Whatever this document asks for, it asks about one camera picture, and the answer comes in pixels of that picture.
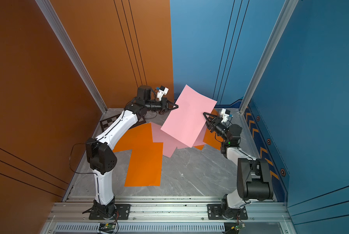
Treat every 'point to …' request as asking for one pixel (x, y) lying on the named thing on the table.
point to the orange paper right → (211, 139)
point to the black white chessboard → (106, 123)
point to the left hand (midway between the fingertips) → (178, 105)
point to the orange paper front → (145, 165)
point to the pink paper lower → (170, 143)
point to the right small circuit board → (233, 227)
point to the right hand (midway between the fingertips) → (203, 116)
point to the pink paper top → (186, 122)
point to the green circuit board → (108, 227)
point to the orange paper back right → (214, 112)
